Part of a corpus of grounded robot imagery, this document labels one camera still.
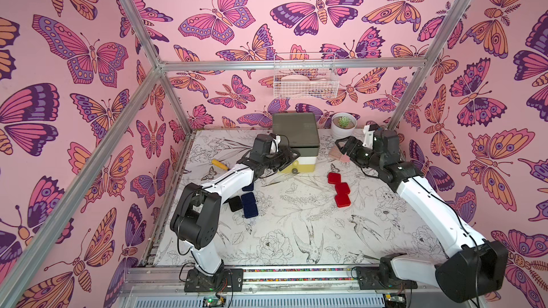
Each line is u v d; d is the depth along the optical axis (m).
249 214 0.94
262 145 0.69
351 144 0.69
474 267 0.40
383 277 0.67
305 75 0.95
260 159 0.70
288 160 0.78
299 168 1.00
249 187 0.97
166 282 0.76
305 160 0.94
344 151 0.70
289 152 0.80
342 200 0.93
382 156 0.58
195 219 0.47
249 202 0.93
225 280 0.73
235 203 0.92
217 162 1.06
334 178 1.00
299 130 1.16
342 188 0.97
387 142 0.57
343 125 1.09
